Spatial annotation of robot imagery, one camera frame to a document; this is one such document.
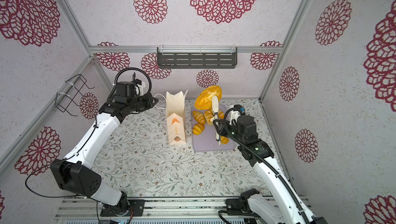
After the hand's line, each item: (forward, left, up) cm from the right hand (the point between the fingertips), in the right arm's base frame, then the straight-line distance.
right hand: (215, 119), depth 70 cm
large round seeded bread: (+9, +5, +2) cm, 11 cm away
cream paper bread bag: (+6, +20, -7) cm, 22 cm away
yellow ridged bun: (+13, +9, -27) cm, 31 cm away
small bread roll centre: (+25, +2, -26) cm, 36 cm away
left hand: (+11, +29, 0) cm, 31 cm away
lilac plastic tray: (+6, +3, -30) cm, 31 cm away
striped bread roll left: (+23, +9, -27) cm, 36 cm away
